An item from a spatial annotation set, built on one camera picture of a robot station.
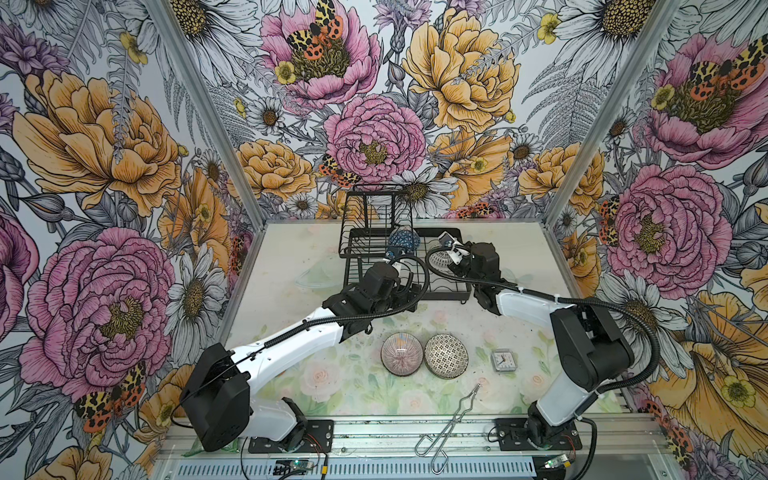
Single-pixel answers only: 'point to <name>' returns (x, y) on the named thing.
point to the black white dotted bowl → (446, 356)
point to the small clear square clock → (503, 360)
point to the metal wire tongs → (438, 439)
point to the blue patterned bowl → (405, 240)
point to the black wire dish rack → (378, 227)
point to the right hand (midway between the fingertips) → (458, 247)
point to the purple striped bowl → (401, 354)
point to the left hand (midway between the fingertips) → (401, 290)
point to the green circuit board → (301, 465)
